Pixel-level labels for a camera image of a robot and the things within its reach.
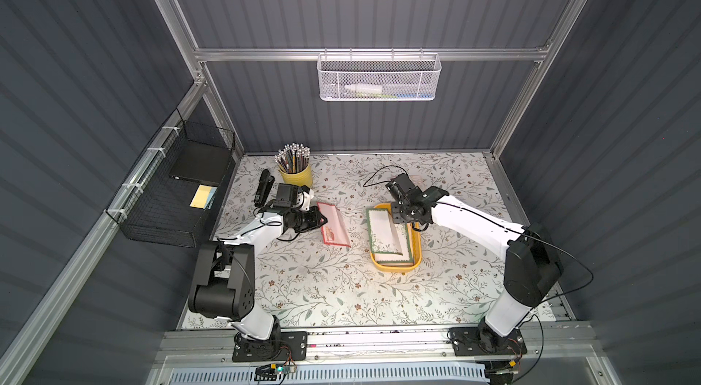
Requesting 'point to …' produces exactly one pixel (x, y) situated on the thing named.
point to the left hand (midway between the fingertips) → (327, 220)
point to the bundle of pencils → (293, 158)
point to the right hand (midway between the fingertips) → (400, 213)
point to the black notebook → (201, 162)
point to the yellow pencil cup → (303, 178)
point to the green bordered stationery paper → (390, 242)
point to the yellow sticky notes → (203, 196)
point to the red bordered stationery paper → (334, 231)
